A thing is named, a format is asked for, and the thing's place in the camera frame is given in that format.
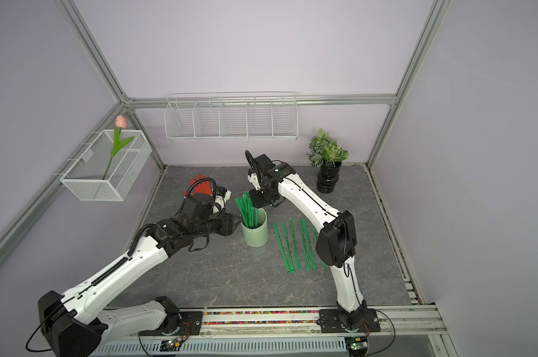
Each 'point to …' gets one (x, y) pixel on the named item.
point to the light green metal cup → (258, 236)
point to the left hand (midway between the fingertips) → (236, 219)
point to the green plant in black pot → (325, 152)
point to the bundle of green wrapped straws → (248, 213)
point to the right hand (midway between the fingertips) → (256, 201)
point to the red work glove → (203, 187)
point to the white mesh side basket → (84, 178)
